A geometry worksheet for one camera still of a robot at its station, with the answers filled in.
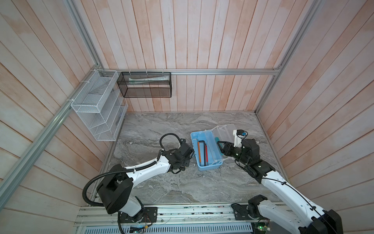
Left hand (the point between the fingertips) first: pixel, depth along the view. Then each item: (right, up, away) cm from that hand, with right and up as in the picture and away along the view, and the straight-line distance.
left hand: (184, 160), depth 85 cm
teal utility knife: (+22, +12, +9) cm, 26 cm away
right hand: (+20, +12, -6) cm, 24 cm away
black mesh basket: (-28, +51, +19) cm, 61 cm away
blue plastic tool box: (+27, +16, +9) cm, 33 cm away
